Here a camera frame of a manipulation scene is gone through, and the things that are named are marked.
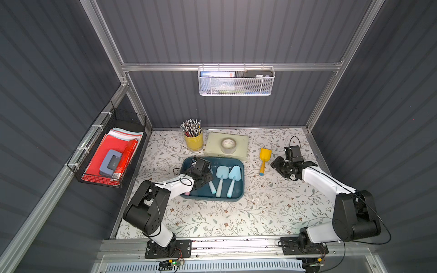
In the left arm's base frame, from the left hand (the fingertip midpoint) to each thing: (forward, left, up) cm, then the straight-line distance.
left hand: (210, 176), depth 93 cm
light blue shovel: (-9, -2, 0) cm, 9 cm away
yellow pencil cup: (+20, +10, +5) cm, 23 cm away
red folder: (-14, +42, +27) cm, 52 cm away
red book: (-8, +33, +26) cm, 43 cm away
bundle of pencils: (+23, +11, +15) cm, 29 cm away
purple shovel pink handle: (-10, +11, 0) cm, 15 cm away
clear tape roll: (+21, -11, +2) cm, 23 cm away
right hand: (+3, -35, +6) cm, 35 cm away
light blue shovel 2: (+4, -7, -2) cm, 8 cm away
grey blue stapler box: (-9, +38, +27) cm, 47 cm away
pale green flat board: (+22, -1, -2) cm, 22 cm away
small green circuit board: (-40, +17, -5) cm, 43 cm away
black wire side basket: (+14, +39, +26) cm, 49 cm away
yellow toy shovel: (+16, -34, -2) cm, 38 cm away
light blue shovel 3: (+2, -14, -2) cm, 15 cm away
